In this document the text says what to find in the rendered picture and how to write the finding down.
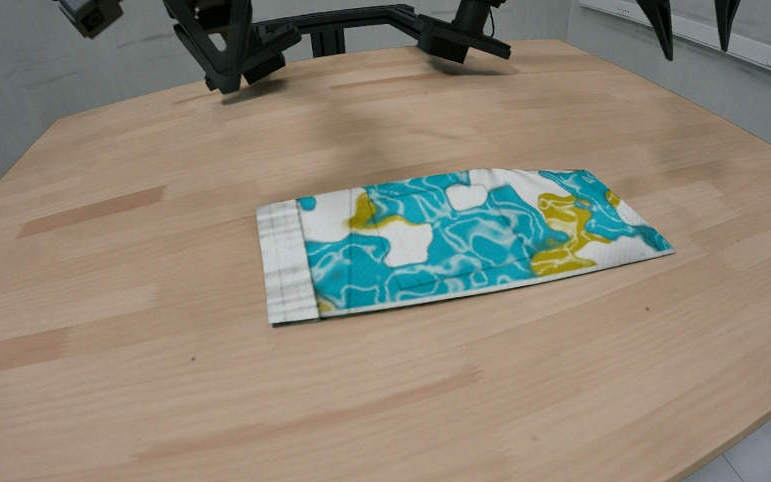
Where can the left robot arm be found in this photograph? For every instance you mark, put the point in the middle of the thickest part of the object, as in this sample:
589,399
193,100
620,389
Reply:
470,20

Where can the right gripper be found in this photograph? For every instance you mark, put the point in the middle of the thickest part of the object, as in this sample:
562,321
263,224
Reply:
214,19

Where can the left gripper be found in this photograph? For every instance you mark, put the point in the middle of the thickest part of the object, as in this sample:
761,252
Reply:
652,9

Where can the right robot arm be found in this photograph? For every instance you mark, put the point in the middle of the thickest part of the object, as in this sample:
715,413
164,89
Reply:
89,17

